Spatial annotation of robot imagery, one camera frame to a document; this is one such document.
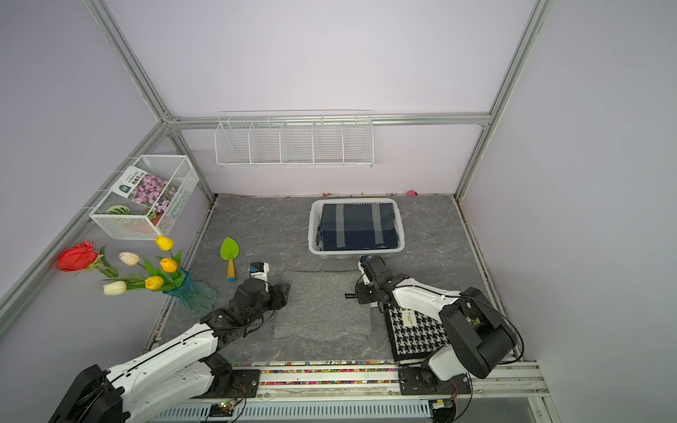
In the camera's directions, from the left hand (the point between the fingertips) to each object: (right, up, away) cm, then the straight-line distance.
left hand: (284, 288), depth 84 cm
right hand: (+25, -2, +6) cm, 26 cm away
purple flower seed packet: (-37, +31, -10) cm, 50 cm away
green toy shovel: (-26, +10, +18) cm, 33 cm away
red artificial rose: (-39, +14, -25) cm, 48 cm away
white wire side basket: (-42, +23, -14) cm, 50 cm away
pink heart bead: (+51, +35, +40) cm, 74 cm away
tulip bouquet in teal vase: (-28, +7, -14) cm, 32 cm away
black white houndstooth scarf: (+40, -13, -6) cm, 43 cm away
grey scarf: (+12, -6, 0) cm, 14 cm away
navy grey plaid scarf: (+26, +20, +20) cm, 38 cm away
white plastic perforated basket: (+8, +24, +19) cm, 32 cm away
